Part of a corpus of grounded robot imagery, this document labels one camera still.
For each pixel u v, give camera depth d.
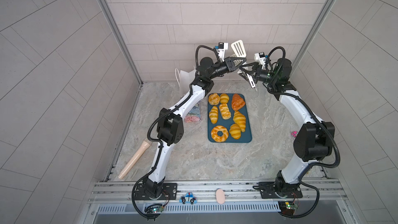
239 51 0.69
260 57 0.72
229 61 0.66
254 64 0.67
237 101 1.00
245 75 0.71
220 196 0.68
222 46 0.69
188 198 0.68
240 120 0.93
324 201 0.72
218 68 0.68
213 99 1.02
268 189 0.71
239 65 0.70
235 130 0.87
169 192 0.71
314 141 0.46
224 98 1.02
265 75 0.68
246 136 0.89
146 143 0.82
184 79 0.92
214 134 0.88
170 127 0.54
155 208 0.64
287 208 0.68
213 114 0.94
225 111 0.96
